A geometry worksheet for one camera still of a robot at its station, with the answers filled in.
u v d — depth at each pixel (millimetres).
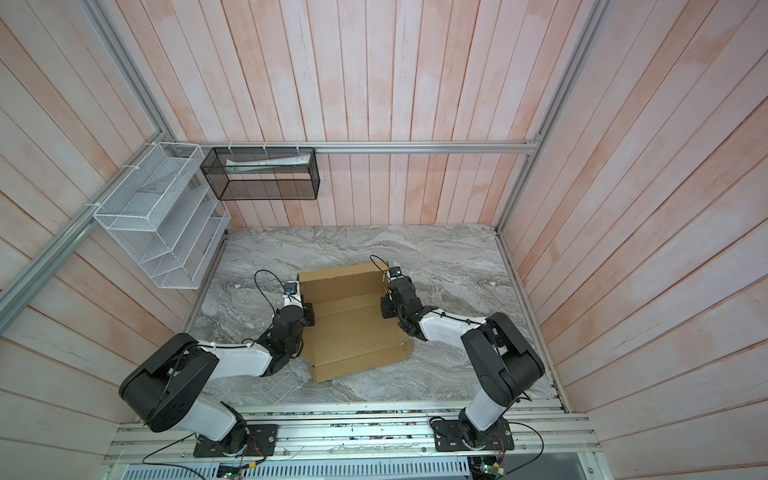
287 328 686
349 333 925
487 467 706
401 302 716
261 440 733
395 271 831
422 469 701
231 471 713
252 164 896
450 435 731
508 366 458
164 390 445
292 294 763
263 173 1030
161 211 730
